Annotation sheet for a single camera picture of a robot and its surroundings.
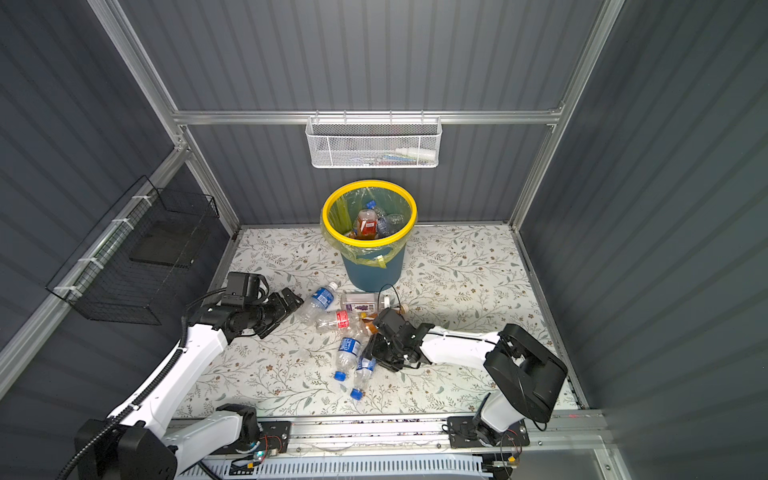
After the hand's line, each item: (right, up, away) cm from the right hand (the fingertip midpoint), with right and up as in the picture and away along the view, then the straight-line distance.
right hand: (369, 360), depth 83 cm
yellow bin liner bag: (-9, +45, +8) cm, 46 cm away
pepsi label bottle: (+3, +39, +12) cm, 41 cm away
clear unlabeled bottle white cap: (+8, +40, +8) cm, 42 cm away
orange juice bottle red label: (-1, +39, +5) cm, 40 cm away
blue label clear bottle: (-18, +13, +8) cm, 24 cm away
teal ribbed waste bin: (0, +21, +21) cm, 30 cm away
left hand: (-21, +15, -2) cm, 26 cm away
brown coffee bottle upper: (+1, +10, +5) cm, 11 cm away
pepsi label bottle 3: (-2, -3, -5) cm, 6 cm away
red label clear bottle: (-5, +8, +10) cm, 14 cm away
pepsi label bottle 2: (-6, +2, -1) cm, 7 cm away
